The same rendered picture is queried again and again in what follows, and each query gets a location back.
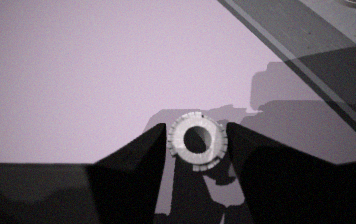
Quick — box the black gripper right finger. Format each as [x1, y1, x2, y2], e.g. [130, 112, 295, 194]
[226, 122, 356, 224]

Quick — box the white cylinder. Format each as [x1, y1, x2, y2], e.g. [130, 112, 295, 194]
[168, 112, 228, 172]

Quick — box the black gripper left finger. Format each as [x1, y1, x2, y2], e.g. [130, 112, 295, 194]
[0, 123, 167, 224]

